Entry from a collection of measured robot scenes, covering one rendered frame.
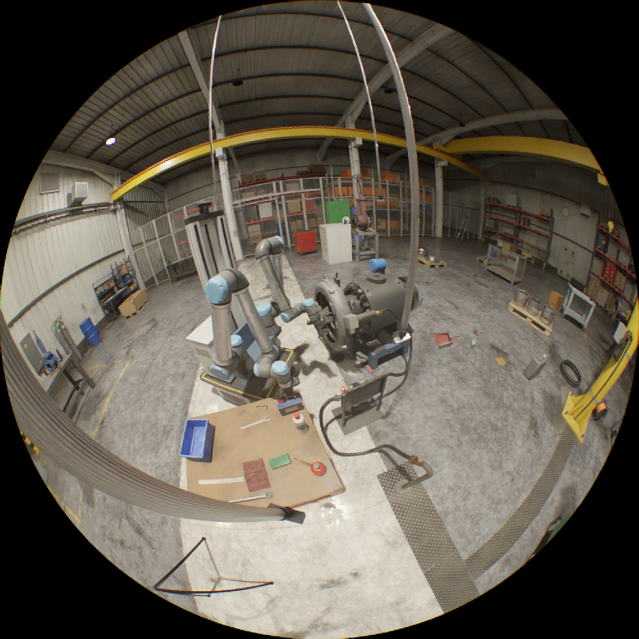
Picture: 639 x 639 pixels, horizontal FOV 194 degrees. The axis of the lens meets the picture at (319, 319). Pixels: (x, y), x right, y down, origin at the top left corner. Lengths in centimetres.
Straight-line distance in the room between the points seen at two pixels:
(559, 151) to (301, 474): 1250
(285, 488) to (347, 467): 64
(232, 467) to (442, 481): 156
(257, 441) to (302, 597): 138
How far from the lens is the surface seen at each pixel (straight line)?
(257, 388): 178
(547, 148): 1198
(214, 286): 89
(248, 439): 138
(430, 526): 179
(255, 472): 127
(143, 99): 946
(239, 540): 185
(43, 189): 994
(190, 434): 157
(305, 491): 119
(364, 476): 167
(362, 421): 182
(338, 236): 558
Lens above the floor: 164
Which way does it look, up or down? 33 degrees down
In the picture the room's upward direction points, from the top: 7 degrees counter-clockwise
